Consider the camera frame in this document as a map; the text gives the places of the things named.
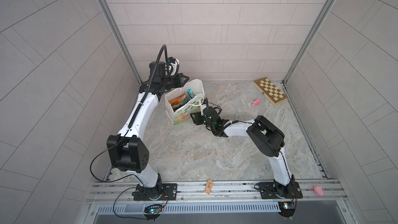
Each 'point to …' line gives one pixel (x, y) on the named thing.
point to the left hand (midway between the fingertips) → (192, 75)
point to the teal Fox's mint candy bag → (190, 93)
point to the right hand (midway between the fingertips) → (192, 114)
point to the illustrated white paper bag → (192, 107)
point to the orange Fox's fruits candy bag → (175, 102)
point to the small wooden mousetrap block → (208, 187)
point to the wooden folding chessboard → (273, 93)
